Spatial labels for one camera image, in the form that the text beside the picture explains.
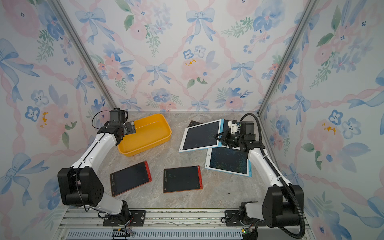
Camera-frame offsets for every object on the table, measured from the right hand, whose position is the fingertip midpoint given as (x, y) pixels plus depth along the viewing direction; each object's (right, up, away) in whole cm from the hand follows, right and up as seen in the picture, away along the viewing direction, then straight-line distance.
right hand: (214, 128), depth 82 cm
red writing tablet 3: (-49, -29, +6) cm, 57 cm away
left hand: (-52, +1, +5) cm, 52 cm away
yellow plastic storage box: (-42, -3, +22) cm, 48 cm away
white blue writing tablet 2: (+10, -20, +13) cm, 26 cm away
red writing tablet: (-12, +4, +31) cm, 33 cm away
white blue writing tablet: (-6, -5, +11) cm, 14 cm away
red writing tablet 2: (-18, -29, +5) cm, 35 cm away
